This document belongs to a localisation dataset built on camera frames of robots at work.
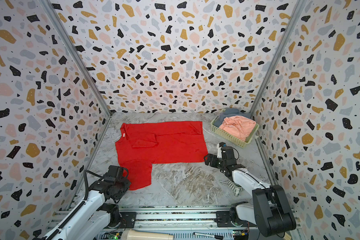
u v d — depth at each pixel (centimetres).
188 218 76
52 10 70
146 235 69
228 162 70
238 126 101
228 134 101
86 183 58
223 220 73
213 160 80
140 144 100
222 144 83
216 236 70
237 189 78
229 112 112
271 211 42
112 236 70
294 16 74
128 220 73
